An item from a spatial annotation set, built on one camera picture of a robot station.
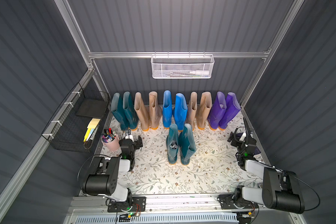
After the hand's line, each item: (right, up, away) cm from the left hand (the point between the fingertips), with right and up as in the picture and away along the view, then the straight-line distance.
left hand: (133, 137), depth 92 cm
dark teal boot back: (-7, +18, -9) cm, 21 cm away
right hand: (+71, +2, -3) cm, 71 cm away
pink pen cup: (-13, -1, -6) cm, 14 cm away
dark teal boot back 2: (+1, +17, -9) cm, 20 cm away
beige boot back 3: (+39, +18, -9) cm, 43 cm away
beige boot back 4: (+49, +21, +4) cm, 54 cm away
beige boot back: (+6, +17, -1) cm, 18 cm away
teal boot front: (+26, -1, -19) cm, 33 cm away
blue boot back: (+23, +18, -6) cm, 30 cm away
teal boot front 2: (+34, -2, -17) cm, 38 cm away
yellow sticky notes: (-17, +9, -18) cm, 26 cm away
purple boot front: (+55, +19, -7) cm, 59 cm away
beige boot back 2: (+16, +14, -2) cm, 21 cm away
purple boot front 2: (+63, +19, -8) cm, 67 cm away
